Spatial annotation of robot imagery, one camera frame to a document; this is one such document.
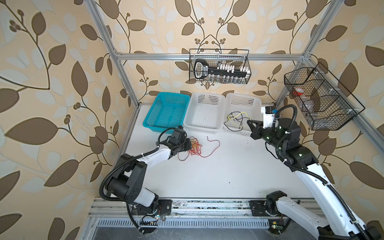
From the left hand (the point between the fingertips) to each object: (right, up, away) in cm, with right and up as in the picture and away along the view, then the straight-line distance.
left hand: (192, 142), depth 90 cm
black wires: (+31, +12, +18) cm, 38 cm away
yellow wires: (+28, +16, +15) cm, 35 cm away
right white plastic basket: (+37, +23, +25) cm, 51 cm away
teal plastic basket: (-20, +20, +27) cm, 39 cm away
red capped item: (+59, +29, -10) cm, 67 cm away
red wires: (+2, -4, +1) cm, 5 cm away
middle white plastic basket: (+9, +19, +25) cm, 33 cm away
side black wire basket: (+67, +22, -17) cm, 72 cm away
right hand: (+28, +13, -22) cm, 37 cm away
